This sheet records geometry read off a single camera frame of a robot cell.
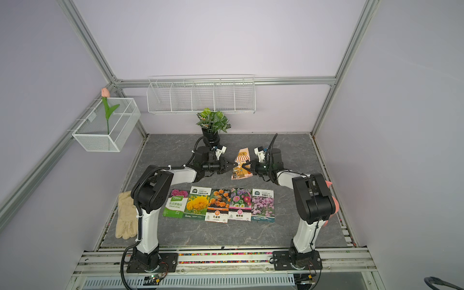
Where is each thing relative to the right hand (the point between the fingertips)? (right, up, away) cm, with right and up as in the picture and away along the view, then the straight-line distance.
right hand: (241, 165), depth 92 cm
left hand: (-2, 0, -2) cm, 2 cm away
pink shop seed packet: (-1, -3, -1) cm, 4 cm away
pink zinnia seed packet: (-1, -20, -3) cm, 20 cm away
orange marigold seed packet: (-12, -20, -3) cm, 23 cm away
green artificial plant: (-15, +23, +2) cm, 27 cm away
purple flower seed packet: (+11, -20, -3) cm, 23 cm away
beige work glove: (-54, -28, -8) cm, 61 cm away
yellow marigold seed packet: (-22, -19, -1) cm, 30 cm away
